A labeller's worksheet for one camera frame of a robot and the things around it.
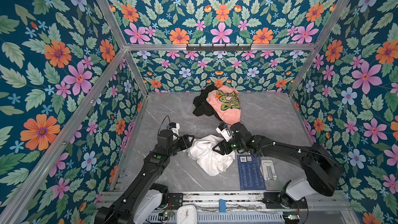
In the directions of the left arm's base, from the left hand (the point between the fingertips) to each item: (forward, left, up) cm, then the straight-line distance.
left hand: (193, 135), depth 79 cm
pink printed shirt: (+30, -21, -10) cm, 38 cm away
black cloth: (+24, -6, -8) cm, 26 cm away
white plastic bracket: (-16, -39, -14) cm, 44 cm away
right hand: (-4, -12, -6) cm, 14 cm away
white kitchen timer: (-33, +4, -12) cm, 36 cm away
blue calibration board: (-18, -30, -14) cm, 37 cm away
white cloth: (-11, -8, -9) cm, 17 cm away
